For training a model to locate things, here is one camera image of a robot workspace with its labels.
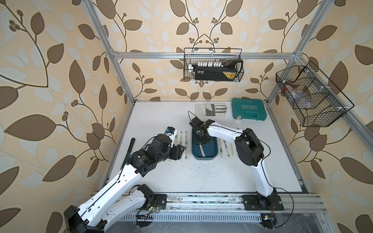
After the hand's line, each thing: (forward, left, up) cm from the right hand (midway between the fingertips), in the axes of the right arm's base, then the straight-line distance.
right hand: (199, 142), depth 97 cm
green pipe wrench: (0, +45, +1) cm, 45 cm away
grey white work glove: (+28, -11, +1) cm, 31 cm away
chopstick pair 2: (+4, +12, +1) cm, 13 cm away
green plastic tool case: (+24, -39, +5) cm, 47 cm away
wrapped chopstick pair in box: (-6, -2, 0) cm, 7 cm away
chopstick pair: (-2, +9, 0) cm, 9 cm away
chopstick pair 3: (+2, +16, 0) cm, 16 cm away
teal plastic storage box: (-6, -7, +1) cm, 9 cm away
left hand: (-14, +11, +20) cm, 27 cm away
